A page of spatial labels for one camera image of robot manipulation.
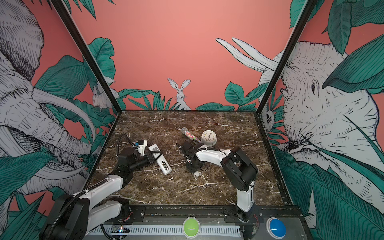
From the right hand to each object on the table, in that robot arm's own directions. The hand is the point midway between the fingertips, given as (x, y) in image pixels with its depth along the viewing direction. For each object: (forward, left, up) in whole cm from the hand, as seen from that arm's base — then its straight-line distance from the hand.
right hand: (191, 168), depth 89 cm
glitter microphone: (+26, +5, +2) cm, 27 cm away
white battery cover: (-4, -4, +1) cm, 5 cm away
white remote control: (-1, +16, +10) cm, 19 cm away
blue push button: (-30, -42, 0) cm, 51 cm away
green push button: (-30, -1, +1) cm, 30 cm away
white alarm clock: (+21, -11, +2) cm, 24 cm away
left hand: (+4, +16, +13) cm, 21 cm away
